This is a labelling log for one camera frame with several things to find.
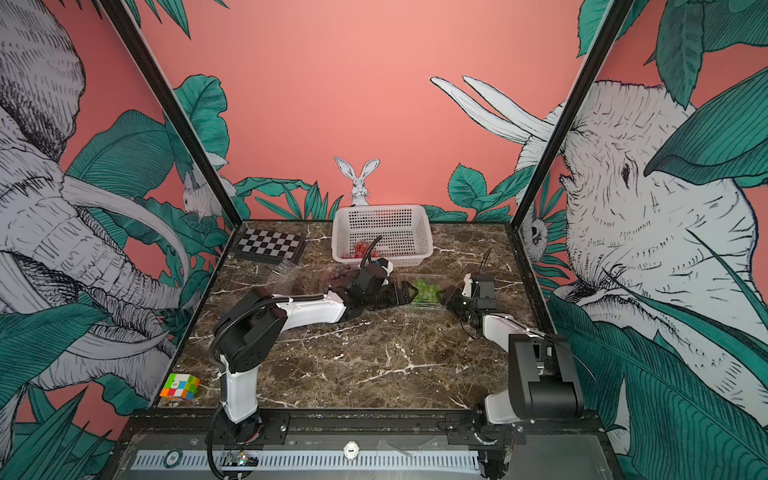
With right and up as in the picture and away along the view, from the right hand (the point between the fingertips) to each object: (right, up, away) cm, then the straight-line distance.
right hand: (439, 291), depth 93 cm
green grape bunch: (-4, -1, +2) cm, 4 cm away
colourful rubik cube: (-70, -22, -17) cm, 75 cm away
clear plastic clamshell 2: (-53, +4, +10) cm, 54 cm away
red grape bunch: (-27, +13, +15) cm, 33 cm away
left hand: (-8, +1, -4) cm, 9 cm away
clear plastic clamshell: (+2, +2, +11) cm, 12 cm away
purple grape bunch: (-31, +5, +4) cm, 32 cm away
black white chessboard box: (-61, +15, +16) cm, 65 cm away
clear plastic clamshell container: (-28, +4, -17) cm, 33 cm away
